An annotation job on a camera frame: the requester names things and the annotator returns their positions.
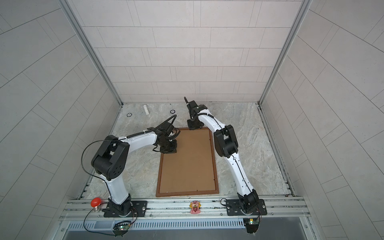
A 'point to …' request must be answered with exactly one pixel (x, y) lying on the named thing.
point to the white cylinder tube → (146, 110)
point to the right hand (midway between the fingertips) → (192, 127)
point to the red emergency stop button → (95, 203)
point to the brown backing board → (191, 168)
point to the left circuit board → (121, 228)
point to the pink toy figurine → (195, 206)
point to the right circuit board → (251, 224)
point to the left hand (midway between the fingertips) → (181, 149)
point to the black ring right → (172, 111)
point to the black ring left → (129, 114)
